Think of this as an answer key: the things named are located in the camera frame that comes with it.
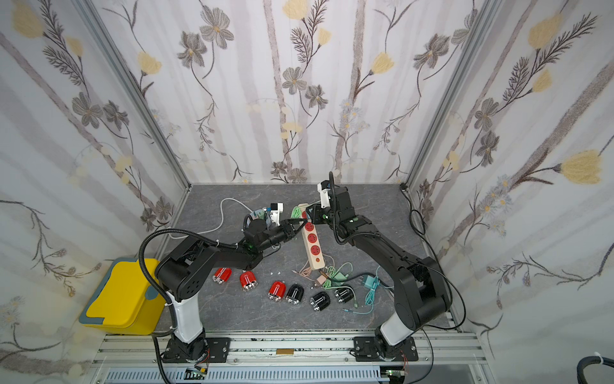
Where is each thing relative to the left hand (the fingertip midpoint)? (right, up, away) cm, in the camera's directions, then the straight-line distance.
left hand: (307, 221), depth 85 cm
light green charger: (+11, -21, +3) cm, 23 cm away
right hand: (+2, +6, -2) cm, 7 cm away
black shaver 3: (+13, -26, -1) cm, 29 cm away
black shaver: (-5, -26, -2) cm, 26 cm away
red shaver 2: (-11, -25, -1) cm, 27 cm away
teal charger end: (+23, -22, +2) cm, 32 cm away
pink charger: (+5, -21, +1) cm, 22 cm away
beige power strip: (+2, -10, -2) cm, 10 cm away
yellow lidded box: (-55, -24, -15) cm, 62 cm away
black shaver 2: (+5, -28, -3) cm, 28 cm away
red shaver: (-22, -22, +1) cm, 31 cm away
